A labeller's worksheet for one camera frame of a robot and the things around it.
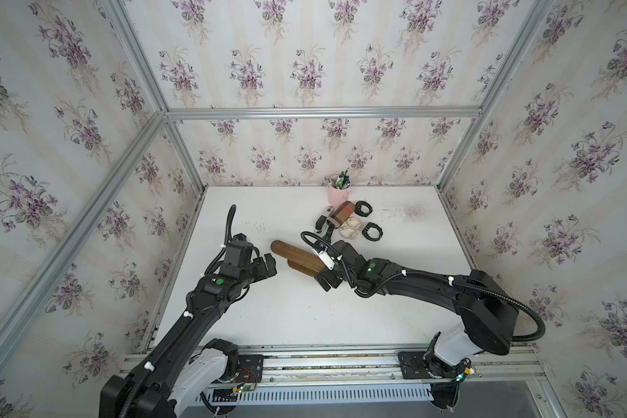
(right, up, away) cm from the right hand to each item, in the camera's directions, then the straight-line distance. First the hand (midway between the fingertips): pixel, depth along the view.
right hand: (328, 264), depth 85 cm
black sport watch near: (+18, +12, +17) cm, 27 cm away
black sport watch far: (+14, +19, +22) cm, 32 cm away
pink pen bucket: (+5, +24, +21) cm, 32 cm away
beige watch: (+10, +9, +18) cm, 22 cm away
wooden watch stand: (-9, +1, +2) cm, 9 cm away
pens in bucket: (+7, +30, +22) cm, 38 cm away
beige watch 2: (+12, +12, +21) cm, 28 cm away
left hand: (-21, 0, -4) cm, 21 cm away
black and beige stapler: (-2, +14, +18) cm, 23 cm away
